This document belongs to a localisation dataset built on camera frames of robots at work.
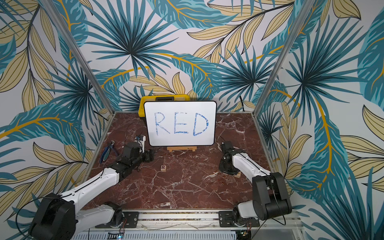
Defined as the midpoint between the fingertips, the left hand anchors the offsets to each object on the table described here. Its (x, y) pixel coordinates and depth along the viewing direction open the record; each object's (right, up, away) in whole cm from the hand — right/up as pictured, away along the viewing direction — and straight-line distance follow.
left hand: (150, 151), depth 86 cm
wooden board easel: (+11, +1, +9) cm, 14 cm away
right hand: (+44, -11, +3) cm, 46 cm away
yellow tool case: (-2, +35, +20) cm, 40 cm away
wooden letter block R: (+7, -10, +2) cm, 13 cm away
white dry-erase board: (+18, +17, +2) cm, 24 cm away
